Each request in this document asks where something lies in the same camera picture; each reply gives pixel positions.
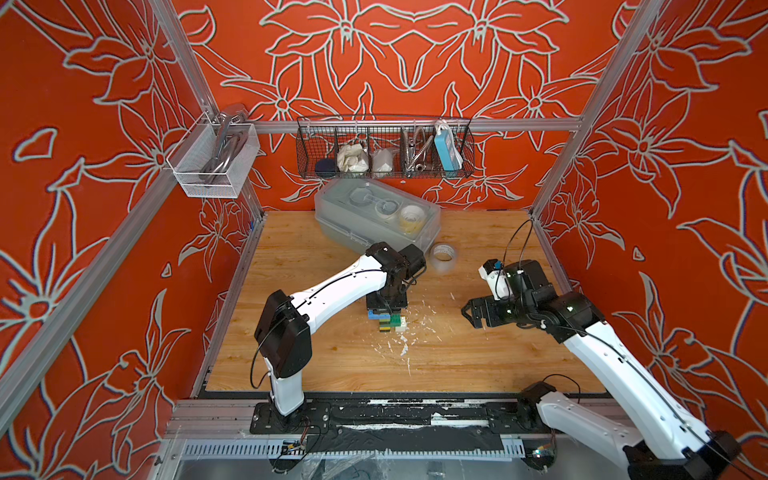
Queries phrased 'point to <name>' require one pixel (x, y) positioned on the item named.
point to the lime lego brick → (384, 320)
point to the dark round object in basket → (326, 168)
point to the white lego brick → (403, 325)
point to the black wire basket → (385, 147)
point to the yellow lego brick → (385, 329)
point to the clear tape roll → (443, 257)
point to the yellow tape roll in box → (411, 219)
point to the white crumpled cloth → (352, 158)
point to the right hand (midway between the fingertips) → (472, 307)
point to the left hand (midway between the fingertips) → (393, 309)
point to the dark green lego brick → (395, 320)
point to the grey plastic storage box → (363, 212)
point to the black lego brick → (385, 324)
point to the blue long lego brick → (373, 316)
